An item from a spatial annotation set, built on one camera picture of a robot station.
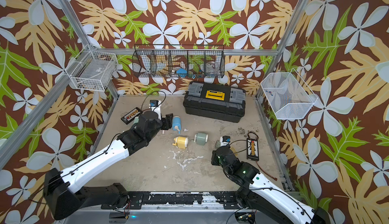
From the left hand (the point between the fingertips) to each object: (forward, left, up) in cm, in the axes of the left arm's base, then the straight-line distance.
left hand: (168, 113), depth 76 cm
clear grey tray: (-5, -28, -26) cm, 38 cm away
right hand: (-14, -22, -15) cm, 30 cm away
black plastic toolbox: (+17, -26, -10) cm, 33 cm away
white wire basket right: (+15, -67, -1) cm, 68 cm away
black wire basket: (+39, -3, +5) cm, 40 cm away
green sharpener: (-4, -17, -19) cm, 26 cm away
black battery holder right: (-8, -49, -25) cm, 55 cm away
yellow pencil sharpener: (-7, -6, -19) cm, 21 cm away
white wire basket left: (+25, +46, +8) cm, 53 cm away
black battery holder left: (+17, +33, -26) cm, 45 cm away
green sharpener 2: (+10, +26, -21) cm, 35 cm away
